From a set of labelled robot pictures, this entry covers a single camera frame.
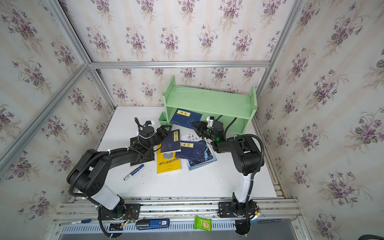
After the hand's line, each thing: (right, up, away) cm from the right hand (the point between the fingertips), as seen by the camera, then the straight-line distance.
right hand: (190, 125), depth 90 cm
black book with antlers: (-38, -11, +8) cm, 40 cm away
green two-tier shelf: (+25, +9, -7) cm, 28 cm away
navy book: (-3, +5, +6) cm, 8 cm away
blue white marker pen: (-35, -28, -6) cm, 45 cm away
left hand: (-12, -1, -1) cm, 12 cm away
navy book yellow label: (+1, -16, +5) cm, 16 cm away
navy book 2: (-12, -12, +5) cm, 18 cm away
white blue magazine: (+12, -20, +2) cm, 24 cm away
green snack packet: (+7, -46, -21) cm, 51 cm away
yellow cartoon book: (-14, -22, 0) cm, 26 cm away
